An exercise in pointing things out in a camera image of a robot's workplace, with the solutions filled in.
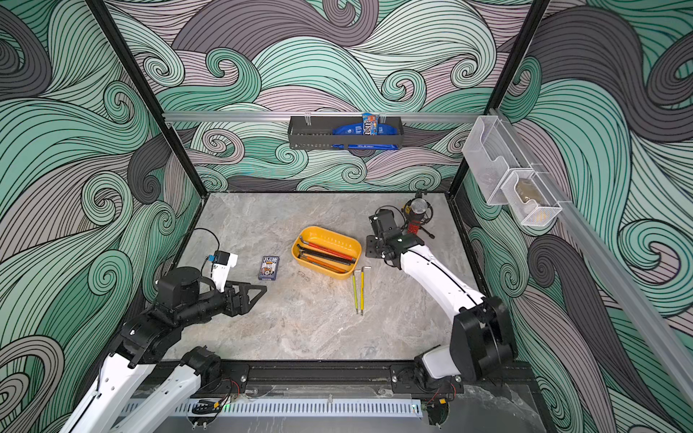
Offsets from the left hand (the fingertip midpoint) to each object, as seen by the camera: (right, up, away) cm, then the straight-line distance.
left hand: (258, 285), depth 67 cm
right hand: (+34, +8, +19) cm, 39 cm away
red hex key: (+16, +4, +33) cm, 37 cm away
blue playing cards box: (-5, -1, +27) cm, 28 cm away
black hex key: (+16, +3, +32) cm, 36 cm away
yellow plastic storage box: (+17, +8, +36) cm, 41 cm away
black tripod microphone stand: (+46, +19, +17) cm, 52 cm away
